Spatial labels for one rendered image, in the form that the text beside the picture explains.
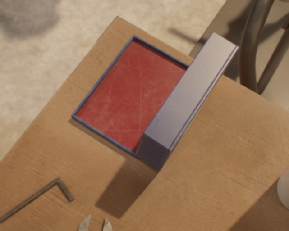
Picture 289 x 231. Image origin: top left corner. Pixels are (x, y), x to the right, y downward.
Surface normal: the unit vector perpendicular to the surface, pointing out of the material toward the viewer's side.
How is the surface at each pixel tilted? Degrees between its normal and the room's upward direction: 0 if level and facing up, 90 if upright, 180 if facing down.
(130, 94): 0
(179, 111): 6
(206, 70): 6
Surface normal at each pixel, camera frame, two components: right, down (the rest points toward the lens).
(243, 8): 0.00, -0.39
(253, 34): -0.02, 0.24
